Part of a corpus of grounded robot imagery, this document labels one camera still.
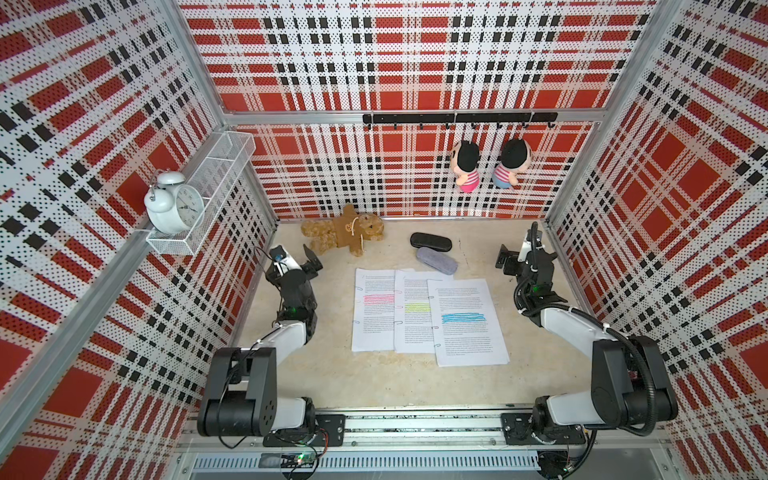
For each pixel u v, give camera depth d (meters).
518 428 0.73
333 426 0.74
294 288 0.65
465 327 0.93
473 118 0.89
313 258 0.80
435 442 0.73
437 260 1.05
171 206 0.59
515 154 0.93
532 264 0.66
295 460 0.70
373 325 0.93
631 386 0.43
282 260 0.71
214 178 0.82
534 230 0.68
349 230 1.08
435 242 1.11
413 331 0.91
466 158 0.94
